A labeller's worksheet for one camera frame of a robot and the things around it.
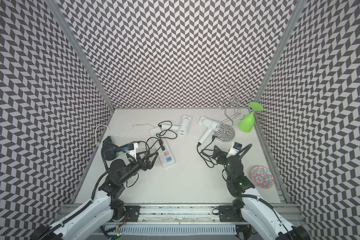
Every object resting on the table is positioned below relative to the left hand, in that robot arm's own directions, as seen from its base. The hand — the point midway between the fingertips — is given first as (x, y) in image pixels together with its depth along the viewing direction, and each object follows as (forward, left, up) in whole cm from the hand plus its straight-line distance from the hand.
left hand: (154, 153), depth 78 cm
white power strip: (+6, -4, -11) cm, 13 cm away
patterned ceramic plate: (-8, -60, -14) cm, 62 cm away
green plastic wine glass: (+15, -50, +8) cm, 53 cm away
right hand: (+4, -37, -4) cm, 37 cm away
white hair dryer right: (+25, -34, -7) cm, 42 cm away
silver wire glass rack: (+22, -43, +15) cm, 50 cm away
